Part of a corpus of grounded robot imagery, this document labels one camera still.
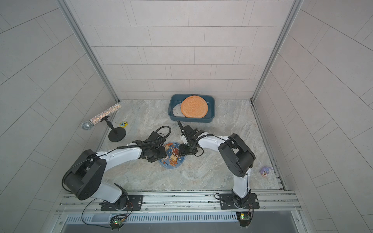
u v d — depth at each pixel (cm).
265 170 77
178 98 112
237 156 48
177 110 109
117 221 64
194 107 108
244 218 68
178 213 68
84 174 44
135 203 71
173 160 85
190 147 77
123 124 100
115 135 94
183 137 84
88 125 74
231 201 64
